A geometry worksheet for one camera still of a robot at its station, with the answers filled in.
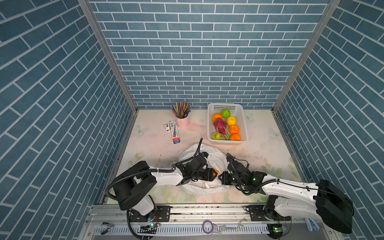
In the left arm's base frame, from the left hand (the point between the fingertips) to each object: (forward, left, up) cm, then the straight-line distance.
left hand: (215, 176), depth 83 cm
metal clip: (-22, +53, -3) cm, 58 cm away
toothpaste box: (+32, +25, -3) cm, 41 cm away
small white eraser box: (+37, +31, -2) cm, 49 cm away
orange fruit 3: (+31, -16, +2) cm, 35 cm away
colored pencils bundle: (+43, +21, +10) cm, 49 cm away
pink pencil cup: (+37, +20, +2) cm, 42 cm away
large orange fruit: (+24, -15, +3) cm, 29 cm away
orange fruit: (+1, -1, +4) cm, 4 cm away
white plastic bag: (+8, -1, +3) cm, 9 cm away
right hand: (-1, 0, +1) cm, 2 cm away
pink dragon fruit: (+33, -7, +4) cm, 34 cm away
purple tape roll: (-24, +3, -3) cm, 24 cm away
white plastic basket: (+48, -21, +4) cm, 52 cm away
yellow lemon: (+38, -15, +4) cm, 41 cm away
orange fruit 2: (+43, -4, +3) cm, 43 cm away
